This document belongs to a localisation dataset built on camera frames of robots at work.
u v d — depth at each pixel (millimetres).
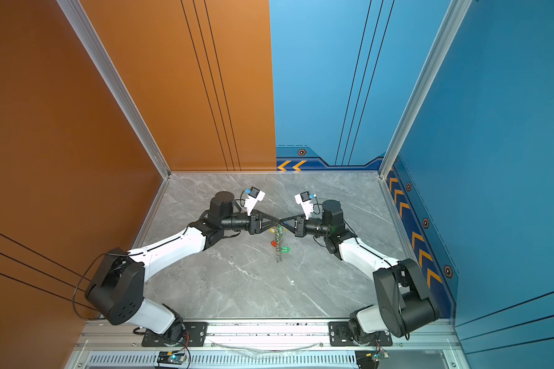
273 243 929
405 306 425
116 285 440
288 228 773
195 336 744
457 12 696
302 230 713
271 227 753
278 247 914
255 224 699
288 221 769
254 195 723
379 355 696
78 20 710
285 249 925
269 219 742
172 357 708
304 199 740
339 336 725
